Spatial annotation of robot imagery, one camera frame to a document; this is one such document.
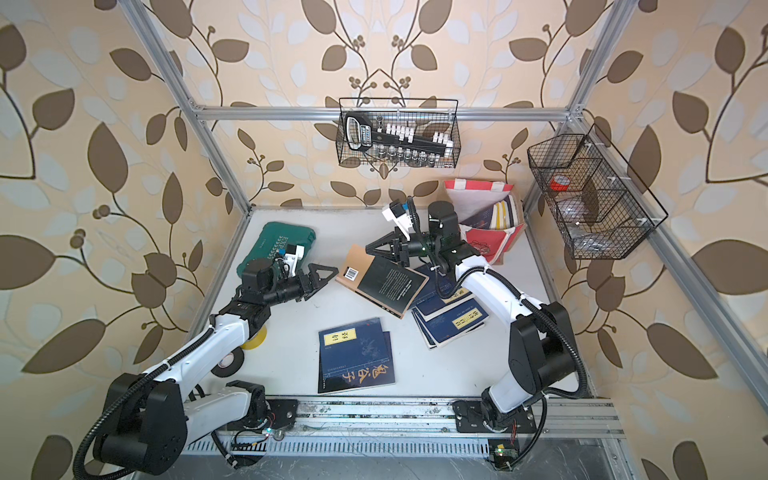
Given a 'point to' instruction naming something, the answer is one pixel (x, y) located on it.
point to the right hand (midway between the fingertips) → (368, 250)
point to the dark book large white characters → (354, 356)
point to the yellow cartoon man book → (500, 216)
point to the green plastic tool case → (273, 238)
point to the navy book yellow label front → (353, 356)
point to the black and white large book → (511, 211)
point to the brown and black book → (385, 283)
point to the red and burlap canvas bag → (470, 196)
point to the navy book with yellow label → (433, 303)
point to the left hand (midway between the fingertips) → (327, 273)
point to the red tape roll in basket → (560, 183)
